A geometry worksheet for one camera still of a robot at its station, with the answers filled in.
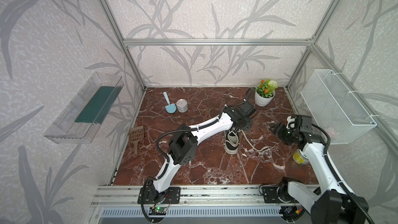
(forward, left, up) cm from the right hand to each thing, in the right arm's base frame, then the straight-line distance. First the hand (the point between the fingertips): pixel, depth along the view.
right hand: (273, 125), depth 84 cm
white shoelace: (-8, +8, -13) cm, 17 cm away
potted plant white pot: (+23, -2, -8) cm, 24 cm away
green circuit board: (-37, +59, -14) cm, 71 cm away
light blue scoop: (+22, +62, -13) cm, 67 cm away
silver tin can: (+21, +53, -8) cm, 58 cm away
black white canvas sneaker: (-5, +22, -7) cm, 24 cm away
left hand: (+3, +13, 0) cm, 13 cm away
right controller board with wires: (-37, -5, -17) cm, 41 cm away
